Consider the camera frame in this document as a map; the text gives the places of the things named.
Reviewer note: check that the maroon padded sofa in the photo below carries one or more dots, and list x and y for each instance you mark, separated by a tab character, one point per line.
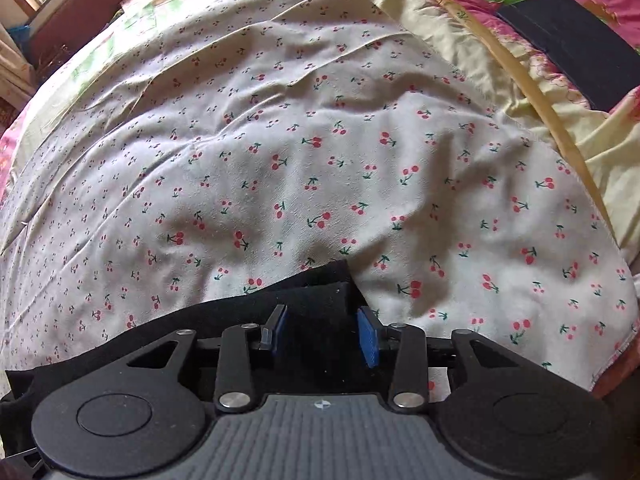
85	5

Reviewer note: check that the cherry print bedsheet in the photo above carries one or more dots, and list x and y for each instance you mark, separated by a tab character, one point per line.
300	135

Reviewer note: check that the orange cloth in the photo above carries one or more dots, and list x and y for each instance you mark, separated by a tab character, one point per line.
620	375

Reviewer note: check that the black folded cloth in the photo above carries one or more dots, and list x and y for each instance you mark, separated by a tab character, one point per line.
565	45

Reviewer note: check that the blue plastic bag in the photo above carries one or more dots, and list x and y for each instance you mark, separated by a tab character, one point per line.
20	33

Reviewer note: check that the beige curtain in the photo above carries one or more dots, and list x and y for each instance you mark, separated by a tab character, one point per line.
15	75

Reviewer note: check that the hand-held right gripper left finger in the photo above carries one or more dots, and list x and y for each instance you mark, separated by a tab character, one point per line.
280	335

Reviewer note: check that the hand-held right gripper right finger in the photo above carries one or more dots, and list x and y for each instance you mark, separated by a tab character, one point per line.
369	337

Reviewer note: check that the black pants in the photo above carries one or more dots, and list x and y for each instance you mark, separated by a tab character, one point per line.
310	290

